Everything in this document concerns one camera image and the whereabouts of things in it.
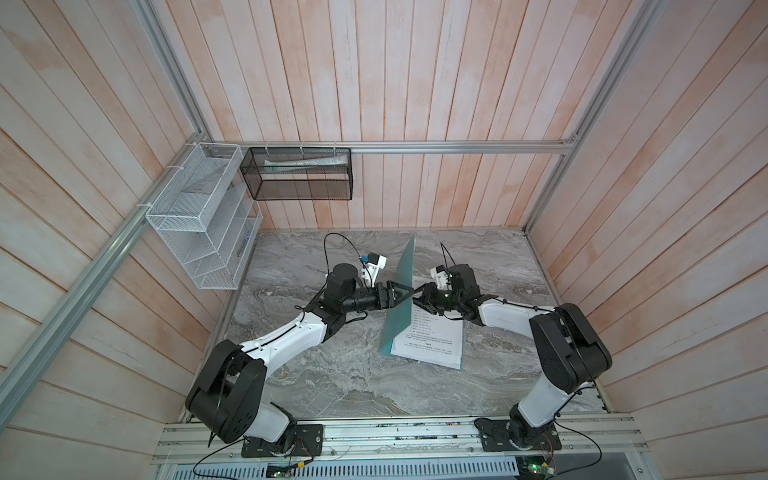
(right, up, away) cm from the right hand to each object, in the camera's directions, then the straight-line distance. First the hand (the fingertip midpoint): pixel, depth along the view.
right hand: (409, 297), depth 91 cm
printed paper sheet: (+8, -13, 0) cm, 15 cm away
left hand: (-2, +1, -15) cm, 15 cm away
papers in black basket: (-41, +41, +1) cm, 58 cm away
